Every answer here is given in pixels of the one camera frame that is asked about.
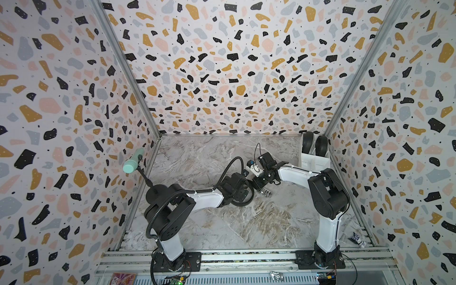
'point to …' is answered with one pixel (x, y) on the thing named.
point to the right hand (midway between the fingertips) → (256, 183)
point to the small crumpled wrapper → (358, 239)
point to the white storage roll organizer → (311, 161)
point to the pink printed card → (123, 278)
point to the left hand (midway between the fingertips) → (241, 184)
